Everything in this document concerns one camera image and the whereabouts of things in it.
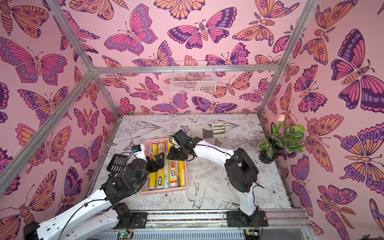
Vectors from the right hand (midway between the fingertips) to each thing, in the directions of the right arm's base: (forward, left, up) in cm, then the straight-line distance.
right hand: (166, 160), depth 83 cm
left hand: (-2, +1, +9) cm, 9 cm away
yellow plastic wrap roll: (+7, +10, -3) cm, 12 cm away
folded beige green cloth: (+30, -27, -10) cm, 42 cm away
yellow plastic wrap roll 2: (-6, -5, +1) cm, 8 cm away
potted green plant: (+4, -58, +12) cm, 60 cm away
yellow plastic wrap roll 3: (-5, -9, -7) cm, 12 cm away
